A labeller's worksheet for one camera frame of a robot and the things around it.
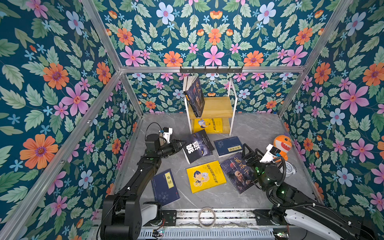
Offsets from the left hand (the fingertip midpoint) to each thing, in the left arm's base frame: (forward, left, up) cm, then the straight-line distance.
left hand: (187, 140), depth 77 cm
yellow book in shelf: (+24, -15, -19) cm, 34 cm away
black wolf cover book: (+1, -5, -8) cm, 10 cm away
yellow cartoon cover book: (-12, -9, -21) cm, 26 cm away
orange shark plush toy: (+3, -59, -14) cm, 61 cm away
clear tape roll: (-33, -4, -22) cm, 40 cm away
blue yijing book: (-17, +15, -22) cm, 31 cm away
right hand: (-7, -30, +2) cm, 31 cm away
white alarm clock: (-12, -59, -19) cm, 63 cm away
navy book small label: (+7, -25, -21) cm, 33 cm away
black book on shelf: (+23, -4, +12) cm, 26 cm away
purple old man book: (-11, -29, -21) cm, 37 cm away
